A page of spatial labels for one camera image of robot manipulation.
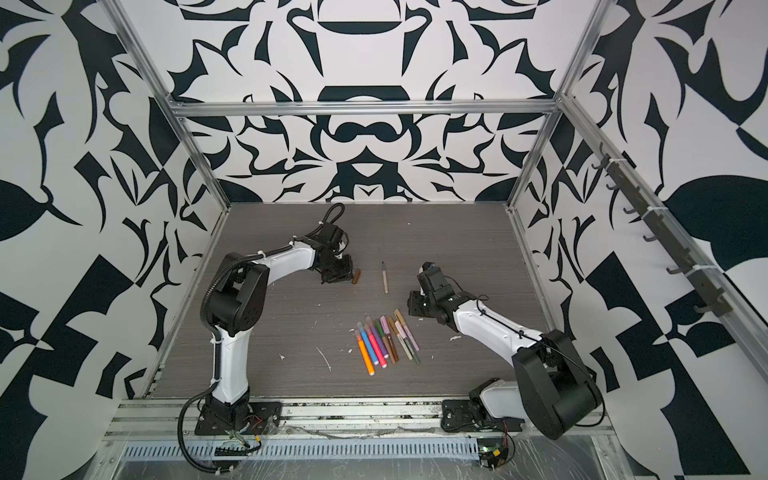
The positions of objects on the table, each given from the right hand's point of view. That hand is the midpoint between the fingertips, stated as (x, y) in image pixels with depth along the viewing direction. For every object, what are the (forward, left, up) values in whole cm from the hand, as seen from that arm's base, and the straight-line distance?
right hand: (415, 299), depth 89 cm
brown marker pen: (-8, +7, -5) cm, 11 cm away
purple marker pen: (-9, +11, -5) cm, 15 cm away
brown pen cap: (+11, +18, -4) cm, 22 cm away
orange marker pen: (-13, +15, -5) cm, 20 cm away
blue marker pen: (-11, +14, -4) cm, 18 cm away
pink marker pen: (-6, +3, -5) cm, 8 cm away
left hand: (+12, +18, -3) cm, 22 cm away
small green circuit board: (-36, -16, -7) cm, 40 cm away
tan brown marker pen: (+10, +9, -5) cm, 14 cm away
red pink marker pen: (-12, +11, -5) cm, 17 cm away
